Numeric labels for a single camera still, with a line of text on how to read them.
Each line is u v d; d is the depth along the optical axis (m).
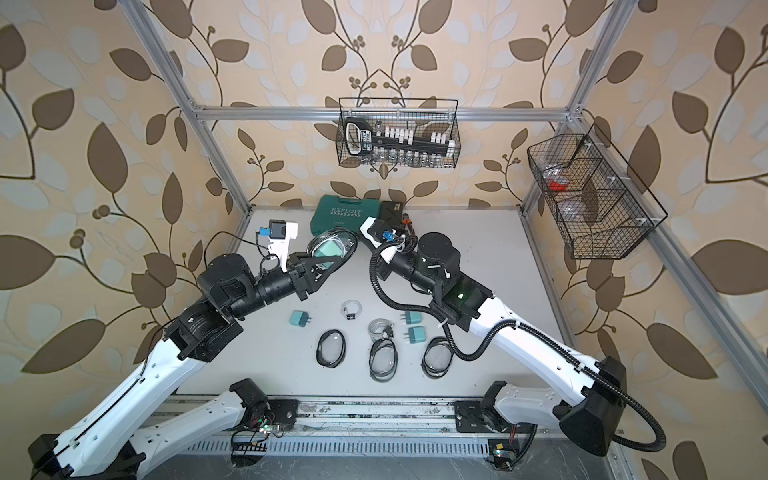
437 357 0.84
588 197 0.79
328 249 0.56
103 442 0.39
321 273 0.57
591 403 0.38
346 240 0.58
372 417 0.75
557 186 0.82
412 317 0.89
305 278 0.52
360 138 0.85
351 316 0.91
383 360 0.84
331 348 0.85
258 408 0.66
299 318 0.89
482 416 0.65
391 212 1.18
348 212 1.12
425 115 0.91
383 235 0.49
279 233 0.52
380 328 0.89
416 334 0.86
